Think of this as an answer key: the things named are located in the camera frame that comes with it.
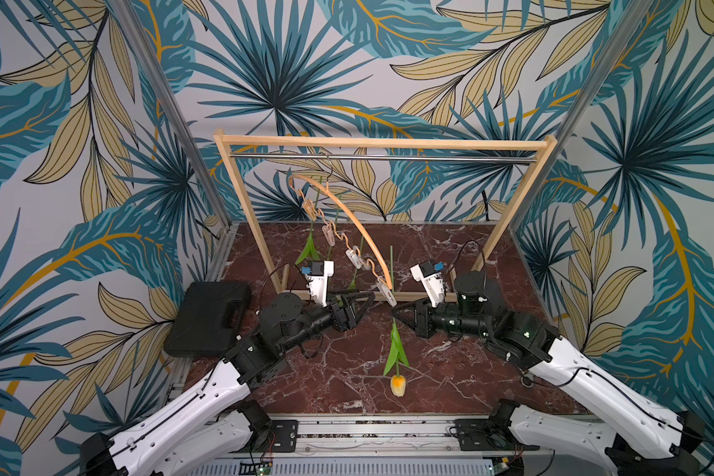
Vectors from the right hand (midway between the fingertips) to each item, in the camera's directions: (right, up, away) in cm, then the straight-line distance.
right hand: (392, 312), depth 63 cm
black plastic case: (-50, -6, +23) cm, 56 cm away
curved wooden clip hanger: (-8, +12, +2) cm, 15 cm away
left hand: (-6, +2, 0) cm, 6 cm away
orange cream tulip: (+1, -9, 0) cm, 9 cm away
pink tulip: (-14, +17, +9) cm, 24 cm away
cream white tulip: (-20, +15, +20) cm, 32 cm away
